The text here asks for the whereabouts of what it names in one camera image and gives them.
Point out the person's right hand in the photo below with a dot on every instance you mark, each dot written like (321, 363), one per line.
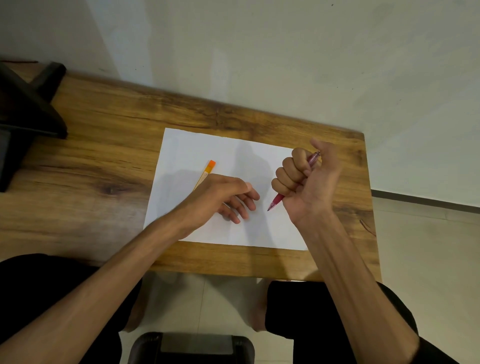
(311, 187)

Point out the person's left hand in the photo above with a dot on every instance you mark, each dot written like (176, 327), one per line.
(213, 202)

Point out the orange pen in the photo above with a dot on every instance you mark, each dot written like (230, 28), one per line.
(208, 168)

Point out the pink mechanical pencil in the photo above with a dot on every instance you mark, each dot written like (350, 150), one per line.
(276, 201)

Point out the white paper sheet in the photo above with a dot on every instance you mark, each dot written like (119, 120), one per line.
(180, 150)

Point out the person's left forearm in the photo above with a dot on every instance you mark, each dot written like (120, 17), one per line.
(86, 296)

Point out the person's right forearm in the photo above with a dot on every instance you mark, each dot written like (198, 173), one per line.
(356, 292)

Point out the person's right foot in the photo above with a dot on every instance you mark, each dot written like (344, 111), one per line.
(258, 315)

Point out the person's foot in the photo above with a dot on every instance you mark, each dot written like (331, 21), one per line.
(258, 315)
(134, 318)

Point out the person's right trouser leg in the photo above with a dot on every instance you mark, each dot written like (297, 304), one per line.
(296, 311)

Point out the person's trouser leg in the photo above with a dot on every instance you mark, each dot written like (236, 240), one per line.
(22, 285)
(296, 311)

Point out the person's left foot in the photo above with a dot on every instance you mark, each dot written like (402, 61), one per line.
(134, 318)

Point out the person's left trouser leg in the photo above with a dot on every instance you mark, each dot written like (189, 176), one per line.
(22, 285)

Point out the dark skirting board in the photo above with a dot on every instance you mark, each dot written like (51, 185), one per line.
(427, 200)

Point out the black stool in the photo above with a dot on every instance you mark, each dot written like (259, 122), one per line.
(142, 348)

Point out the black television stand leg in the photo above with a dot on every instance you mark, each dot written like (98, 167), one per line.
(13, 161)

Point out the black right shirt sleeve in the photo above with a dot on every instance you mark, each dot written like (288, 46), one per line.
(435, 354)

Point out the black flat screen television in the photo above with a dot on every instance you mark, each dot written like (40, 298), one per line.
(26, 112)

